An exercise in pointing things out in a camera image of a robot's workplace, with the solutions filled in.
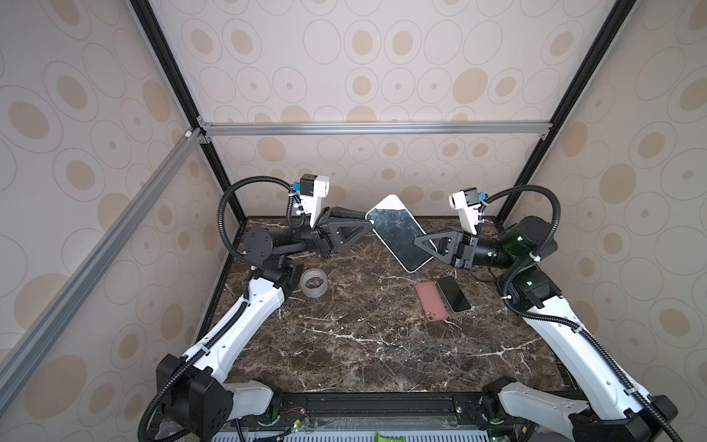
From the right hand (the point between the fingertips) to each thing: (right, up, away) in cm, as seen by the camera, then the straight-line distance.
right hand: (424, 244), depth 53 cm
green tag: (-5, -50, +17) cm, 53 cm away
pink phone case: (+12, -21, +42) cm, 48 cm away
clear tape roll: (-28, -17, +45) cm, 55 cm away
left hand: (-9, +1, -5) cm, 11 cm away
